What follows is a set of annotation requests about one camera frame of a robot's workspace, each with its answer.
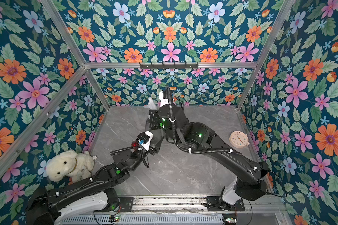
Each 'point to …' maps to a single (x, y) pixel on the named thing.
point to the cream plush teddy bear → (76, 167)
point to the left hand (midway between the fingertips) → (158, 132)
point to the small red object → (134, 144)
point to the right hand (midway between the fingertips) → (153, 108)
